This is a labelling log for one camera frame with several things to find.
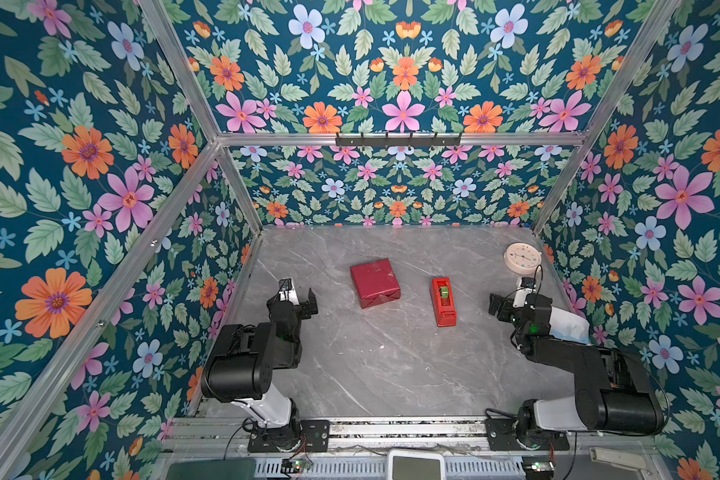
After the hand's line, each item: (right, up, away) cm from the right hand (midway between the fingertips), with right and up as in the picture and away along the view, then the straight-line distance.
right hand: (507, 295), depth 93 cm
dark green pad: (-73, -37, -25) cm, 86 cm away
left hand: (-66, +4, -2) cm, 67 cm away
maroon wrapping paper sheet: (-42, +3, +8) cm, 43 cm away
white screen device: (-32, -35, -26) cm, 54 cm away
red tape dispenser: (-20, -1, 0) cm, 20 cm away
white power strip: (+18, -35, -25) cm, 46 cm away
